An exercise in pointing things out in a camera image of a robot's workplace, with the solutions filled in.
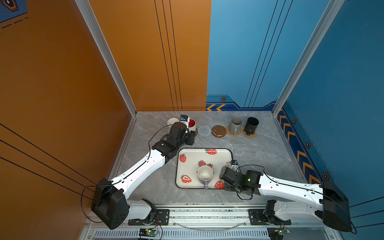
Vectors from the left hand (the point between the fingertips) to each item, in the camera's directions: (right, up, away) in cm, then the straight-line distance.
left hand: (191, 130), depth 80 cm
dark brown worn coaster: (+19, -2, +28) cm, 34 cm away
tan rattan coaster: (+26, -2, +26) cm, 37 cm away
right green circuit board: (+41, -48, -11) cm, 64 cm away
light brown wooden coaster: (+3, -3, +27) cm, 28 cm away
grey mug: (+29, +2, +19) cm, 35 cm away
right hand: (+18, -30, -2) cm, 35 cm away
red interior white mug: (-1, +3, +24) cm, 24 cm away
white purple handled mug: (+8, -25, +7) cm, 27 cm away
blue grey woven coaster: (+8, -2, +28) cm, 29 cm away
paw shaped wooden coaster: (+40, -5, +24) cm, 47 cm away
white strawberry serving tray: (-3, -20, +13) cm, 24 cm away
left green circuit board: (-21, -49, -10) cm, 54 cm away
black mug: (+40, +2, +20) cm, 44 cm away
